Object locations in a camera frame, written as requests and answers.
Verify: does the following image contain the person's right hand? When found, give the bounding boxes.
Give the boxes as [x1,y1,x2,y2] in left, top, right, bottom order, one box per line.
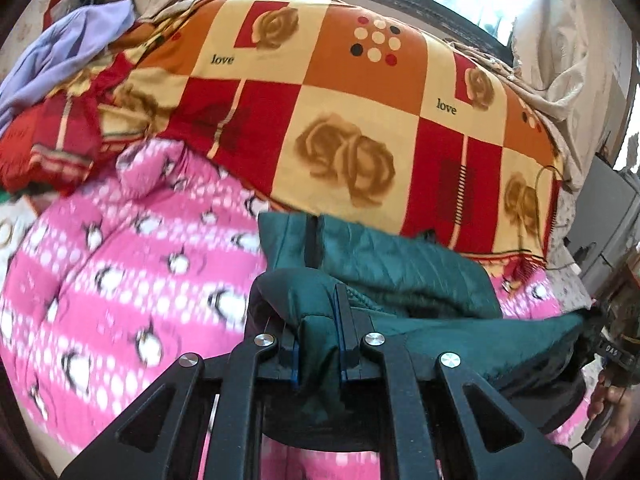
[587,382,640,443]

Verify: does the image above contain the lavender cloth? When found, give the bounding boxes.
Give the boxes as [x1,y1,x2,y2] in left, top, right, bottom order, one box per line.
[0,0,138,136]

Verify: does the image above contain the dark window frame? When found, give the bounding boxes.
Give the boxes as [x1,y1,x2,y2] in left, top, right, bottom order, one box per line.
[220,0,531,61]

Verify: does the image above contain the red frilled cushion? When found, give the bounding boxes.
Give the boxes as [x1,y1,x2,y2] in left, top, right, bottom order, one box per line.
[0,105,96,196]

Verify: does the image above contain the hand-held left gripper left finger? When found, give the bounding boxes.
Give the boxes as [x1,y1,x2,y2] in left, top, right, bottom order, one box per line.
[60,305,302,480]

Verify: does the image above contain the green puffer jacket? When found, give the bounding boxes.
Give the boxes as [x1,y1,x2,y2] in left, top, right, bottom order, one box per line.
[245,210,596,441]

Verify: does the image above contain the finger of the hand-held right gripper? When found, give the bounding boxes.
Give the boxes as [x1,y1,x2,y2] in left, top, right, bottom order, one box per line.
[580,305,608,361]

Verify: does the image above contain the beige curtain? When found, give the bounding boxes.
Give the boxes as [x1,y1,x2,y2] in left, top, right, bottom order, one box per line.
[510,0,631,191]

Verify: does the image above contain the pink penguin blanket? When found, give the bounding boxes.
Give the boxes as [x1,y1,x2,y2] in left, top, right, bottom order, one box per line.
[0,140,596,480]

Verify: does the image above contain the black cable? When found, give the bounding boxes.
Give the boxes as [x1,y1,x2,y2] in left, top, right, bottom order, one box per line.
[534,165,578,268]

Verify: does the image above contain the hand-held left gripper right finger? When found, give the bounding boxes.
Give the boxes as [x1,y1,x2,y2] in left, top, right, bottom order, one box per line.
[334,284,583,480]

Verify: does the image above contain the rose checked blanket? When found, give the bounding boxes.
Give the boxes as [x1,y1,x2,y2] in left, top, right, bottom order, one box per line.
[100,0,566,266]

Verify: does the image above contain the white glove print fabric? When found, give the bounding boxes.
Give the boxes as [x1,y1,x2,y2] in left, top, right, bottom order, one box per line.
[0,200,38,261]

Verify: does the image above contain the grey box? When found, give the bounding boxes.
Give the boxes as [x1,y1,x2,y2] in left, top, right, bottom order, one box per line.
[565,152,640,286]

